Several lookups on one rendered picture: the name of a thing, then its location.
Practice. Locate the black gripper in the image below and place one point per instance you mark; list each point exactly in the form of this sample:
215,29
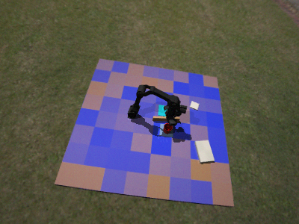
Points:
170,116

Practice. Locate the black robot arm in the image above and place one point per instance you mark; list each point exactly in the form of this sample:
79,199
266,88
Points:
172,101

